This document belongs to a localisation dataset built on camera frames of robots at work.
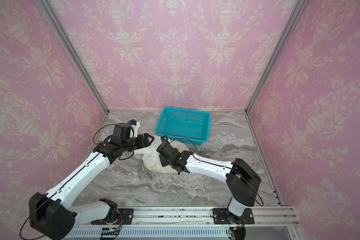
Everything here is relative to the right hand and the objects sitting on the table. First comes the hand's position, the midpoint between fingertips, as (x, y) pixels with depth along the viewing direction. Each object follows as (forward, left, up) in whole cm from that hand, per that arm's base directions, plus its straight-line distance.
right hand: (164, 154), depth 83 cm
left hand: (+4, +6, +9) cm, 12 cm away
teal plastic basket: (+30, -13, -12) cm, 35 cm away
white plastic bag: (-2, +7, -1) cm, 7 cm away
